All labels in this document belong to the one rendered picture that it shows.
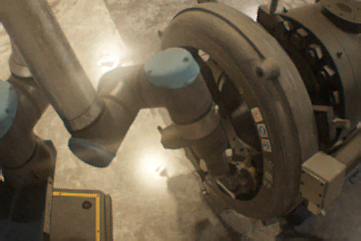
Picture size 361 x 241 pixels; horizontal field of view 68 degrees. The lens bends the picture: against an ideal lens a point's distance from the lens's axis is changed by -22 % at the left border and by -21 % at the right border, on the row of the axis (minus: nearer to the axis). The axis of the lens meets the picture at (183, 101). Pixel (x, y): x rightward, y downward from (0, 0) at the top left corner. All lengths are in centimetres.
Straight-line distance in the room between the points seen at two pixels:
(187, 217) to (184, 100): 100
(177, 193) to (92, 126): 108
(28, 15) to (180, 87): 30
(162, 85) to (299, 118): 33
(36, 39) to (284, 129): 55
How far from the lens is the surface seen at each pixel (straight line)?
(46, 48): 48
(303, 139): 76
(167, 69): 57
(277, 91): 74
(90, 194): 126
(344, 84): 104
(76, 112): 53
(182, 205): 156
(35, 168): 87
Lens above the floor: 142
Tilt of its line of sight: 47 degrees down
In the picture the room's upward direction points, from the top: 1 degrees clockwise
